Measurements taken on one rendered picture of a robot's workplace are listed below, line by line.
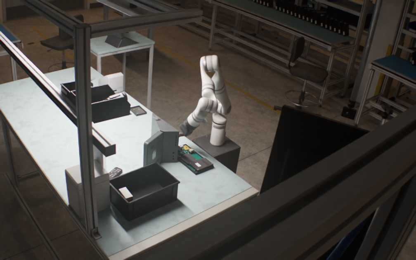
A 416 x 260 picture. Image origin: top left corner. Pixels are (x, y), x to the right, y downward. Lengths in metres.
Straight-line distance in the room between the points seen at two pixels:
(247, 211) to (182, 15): 1.40
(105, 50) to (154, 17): 2.16
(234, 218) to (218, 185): 1.97
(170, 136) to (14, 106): 1.24
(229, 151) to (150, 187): 0.80
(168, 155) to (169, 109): 2.71
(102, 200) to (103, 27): 0.88
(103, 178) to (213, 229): 1.67
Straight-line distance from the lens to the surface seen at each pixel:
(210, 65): 2.33
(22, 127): 2.72
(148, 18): 1.53
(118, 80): 3.03
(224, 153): 2.75
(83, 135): 1.57
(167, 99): 5.22
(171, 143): 2.27
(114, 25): 1.46
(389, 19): 5.77
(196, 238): 0.23
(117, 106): 1.80
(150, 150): 2.16
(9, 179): 3.69
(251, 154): 4.34
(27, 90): 3.21
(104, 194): 1.96
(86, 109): 1.54
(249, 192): 2.21
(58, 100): 1.86
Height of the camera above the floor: 2.37
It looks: 31 degrees down
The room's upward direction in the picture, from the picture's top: 6 degrees clockwise
